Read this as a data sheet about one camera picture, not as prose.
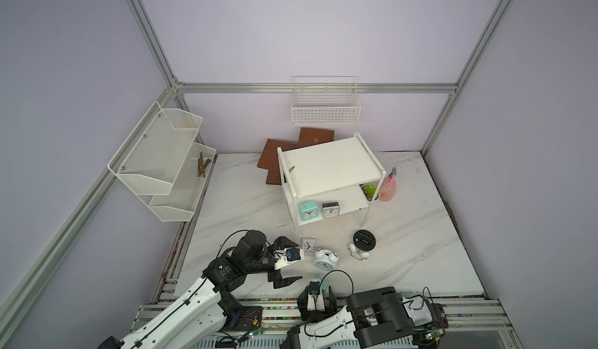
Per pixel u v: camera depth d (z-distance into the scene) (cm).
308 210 76
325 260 78
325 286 75
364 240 87
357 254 86
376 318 48
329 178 70
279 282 65
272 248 68
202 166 98
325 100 95
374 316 48
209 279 52
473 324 73
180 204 89
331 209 78
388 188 93
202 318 58
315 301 67
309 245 88
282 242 68
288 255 60
